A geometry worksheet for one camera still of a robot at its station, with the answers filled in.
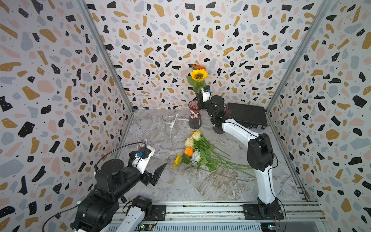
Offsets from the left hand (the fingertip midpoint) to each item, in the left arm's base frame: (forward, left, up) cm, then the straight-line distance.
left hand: (157, 157), depth 58 cm
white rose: (+13, -16, -27) cm, 34 cm away
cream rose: (+28, -17, -26) cm, 42 cm away
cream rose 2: (+23, -12, -25) cm, 36 cm away
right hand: (+43, -19, -1) cm, 46 cm away
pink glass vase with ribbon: (+40, -16, -24) cm, 50 cm away
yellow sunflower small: (+13, -7, -29) cm, 32 cm away
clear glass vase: (+37, +1, -18) cm, 41 cm away
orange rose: (+18, -12, -29) cm, 36 cm away
